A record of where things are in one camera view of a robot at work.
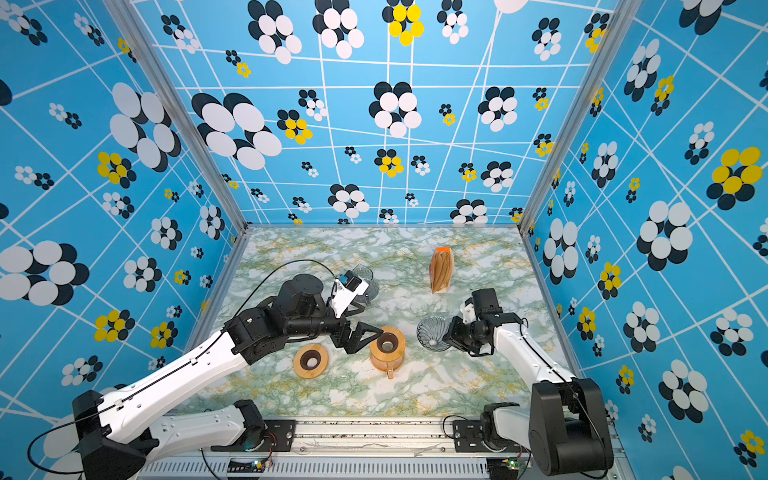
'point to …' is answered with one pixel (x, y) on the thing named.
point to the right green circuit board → (503, 466)
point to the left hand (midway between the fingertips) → (374, 320)
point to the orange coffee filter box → (442, 270)
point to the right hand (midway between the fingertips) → (447, 338)
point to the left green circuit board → (246, 465)
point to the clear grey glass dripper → (431, 331)
